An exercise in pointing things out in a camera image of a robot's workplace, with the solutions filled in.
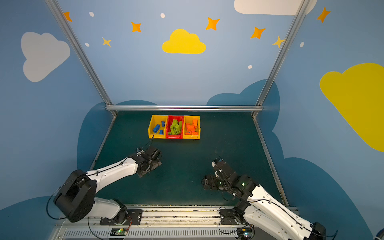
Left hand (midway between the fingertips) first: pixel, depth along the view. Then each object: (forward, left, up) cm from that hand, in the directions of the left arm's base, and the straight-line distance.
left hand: (155, 165), depth 89 cm
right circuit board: (-33, -48, -4) cm, 58 cm away
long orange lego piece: (+25, -22, 0) cm, 33 cm away
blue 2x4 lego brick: (+30, +5, -2) cm, 31 cm away
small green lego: (+25, -8, 0) cm, 26 cm away
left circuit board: (-33, +13, -3) cm, 36 cm away
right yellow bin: (+36, -19, +2) cm, 40 cm away
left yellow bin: (+37, +7, +1) cm, 37 cm away
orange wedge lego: (+34, -24, +2) cm, 41 cm away
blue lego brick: (+36, +1, -2) cm, 36 cm away
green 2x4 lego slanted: (+33, -9, +2) cm, 34 cm away
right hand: (-12, -31, +8) cm, 34 cm away
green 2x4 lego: (+27, -12, +2) cm, 30 cm away
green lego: (+33, -13, +1) cm, 35 cm away
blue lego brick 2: (+27, +1, -2) cm, 27 cm away
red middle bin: (+34, -5, +1) cm, 34 cm away
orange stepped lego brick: (+30, -21, +1) cm, 36 cm away
